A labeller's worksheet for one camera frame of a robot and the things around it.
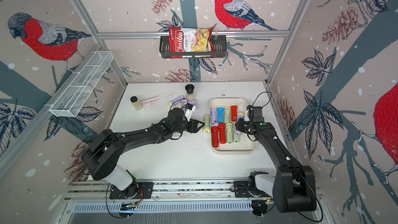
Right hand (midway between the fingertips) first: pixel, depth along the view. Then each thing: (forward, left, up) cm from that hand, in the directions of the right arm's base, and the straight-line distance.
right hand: (238, 123), depth 88 cm
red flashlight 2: (-3, +9, -6) cm, 11 cm away
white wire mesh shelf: (+7, +83, +23) cm, 87 cm away
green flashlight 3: (0, +5, -6) cm, 7 cm away
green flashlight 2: (+10, +5, -5) cm, 13 cm away
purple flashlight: (+20, +29, -6) cm, 36 cm away
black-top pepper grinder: (+23, +30, +3) cm, 38 cm away
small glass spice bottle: (+14, +65, -2) cm, 67 cm away
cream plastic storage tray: (-9, -5, -9) cm, 14 cm away
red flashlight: (-2, +14, -5) cm, 15 cm away
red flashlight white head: (+15, 0, -6) cm, 16 cm away
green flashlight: (-2, +19, -4) cm, 19 cm away
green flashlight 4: (-6, +1, -6) cm, 9 cm away
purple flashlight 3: (+7, +14, -4) cm, 16 cm away
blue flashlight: (+11, +9, -7) cm, 16 cm away
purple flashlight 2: (+2, -2, +5) cm, 5 cm away
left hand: (-2, +20, +5) cm, 20 cm away
